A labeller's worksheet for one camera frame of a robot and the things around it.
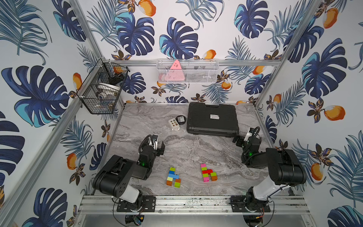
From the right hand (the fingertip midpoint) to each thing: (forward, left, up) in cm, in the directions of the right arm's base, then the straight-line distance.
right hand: (243, 134), depth 95 cm
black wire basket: (+11, +90, +27) cm, 95 cm away
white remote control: (+9, +48, -1) cm, 49 cm away
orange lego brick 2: (-29, +43, -5) cm, 52 cm away
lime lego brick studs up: (-22, +28, -4) cm, 36 cm away
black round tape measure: (+16, +43, -4) cm, 46 cm away
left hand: (-6, +59, +3) cm, 60 cm away
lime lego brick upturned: (-26, +27, -5) cm, 38 cm away
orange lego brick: (-27, +22, -6) cm, 36 cm away
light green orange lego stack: (-29, +48, -4) cm, 57 cm away
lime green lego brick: (-31, +44, -5) cm, 54 cm away
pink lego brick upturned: (-28, +27, -5) cm, 39 cm away
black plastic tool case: (+12, +14, 0) cm, 18 cm away
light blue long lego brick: (-27, +46, -4) cm, 53 cm away
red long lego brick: (-24, +25, -4) cm, 35 cm away
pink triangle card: (+26, +46, +30) cm, 61 cm away
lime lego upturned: (-22, +47, -4) cm, 52 cm away
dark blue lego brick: (-24, +47, -5) cm, 53 cm away
